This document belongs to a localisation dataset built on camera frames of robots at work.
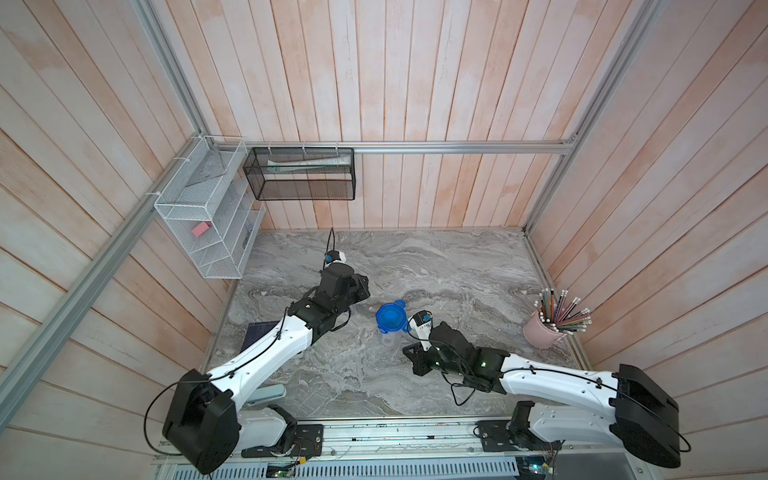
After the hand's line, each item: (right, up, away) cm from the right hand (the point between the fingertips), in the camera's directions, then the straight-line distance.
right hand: (402, 350), depth 80 cm
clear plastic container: (-3, +1, +7) cm, 7 cm away
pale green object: (-37, -12, -1) cm, 39 cm away
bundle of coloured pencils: (+47, +8, +4) cm, 48 cm away
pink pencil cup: (+40, +3, +4) cm, 40 cm away
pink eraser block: (-57, +33, +2) cm, 66 cm away
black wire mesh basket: (-34, +55, +24) cm, 69 cm away
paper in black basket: (-36, +53, +10) cm, 65 cm away
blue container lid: (-3, +9, +3) cm, 10 cm away
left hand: (-10, +18, +2) cm, 20 cm away
